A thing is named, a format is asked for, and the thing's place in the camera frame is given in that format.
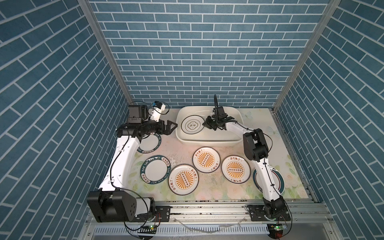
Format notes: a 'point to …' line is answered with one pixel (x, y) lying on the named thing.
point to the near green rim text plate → (155, 169)
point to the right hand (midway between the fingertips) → (201, 122)
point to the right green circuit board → (278, 228)
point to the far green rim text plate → (150, 144)
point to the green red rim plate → (278, 178)
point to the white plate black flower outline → (192, 124)
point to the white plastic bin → (208, 136)
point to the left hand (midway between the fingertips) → (170, 123)
